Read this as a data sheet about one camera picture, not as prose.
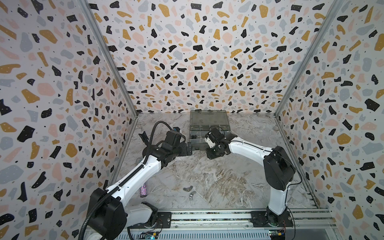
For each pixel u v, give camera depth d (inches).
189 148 29.2
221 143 26.9
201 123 51.4
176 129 29.0
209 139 30.2
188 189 32.9
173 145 24.7
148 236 27.8
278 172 19.4
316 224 29.3
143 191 31.5
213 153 31.9
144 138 32.7
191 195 32.0
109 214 15.2
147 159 20.4
